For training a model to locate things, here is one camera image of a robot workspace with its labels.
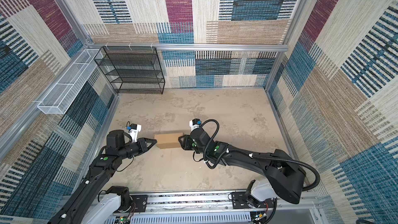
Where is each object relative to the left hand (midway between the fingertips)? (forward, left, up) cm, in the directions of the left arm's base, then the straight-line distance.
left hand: (156, 140), depth 78 cm
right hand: (0, -12, -2) cm, 12 cm away
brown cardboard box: (0, -5, 0) cm, 5 cm away
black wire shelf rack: (+54, +25, +1) cm, 60 cm away
